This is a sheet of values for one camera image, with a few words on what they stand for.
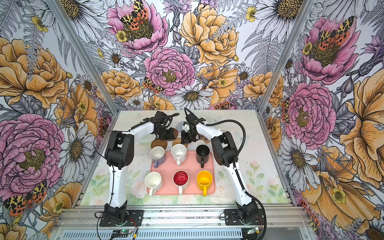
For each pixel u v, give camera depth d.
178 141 1.04
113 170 0.60
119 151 0.59
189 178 0.79
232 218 0.73
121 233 0.71
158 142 1.00
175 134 1.07
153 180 0.84
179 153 0.96
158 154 0.95
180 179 0.85
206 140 1.05
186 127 1.00
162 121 0.87
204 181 0.85
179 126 1.12
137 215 0.75
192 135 0.91
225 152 0.64
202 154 0.94
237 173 0.64
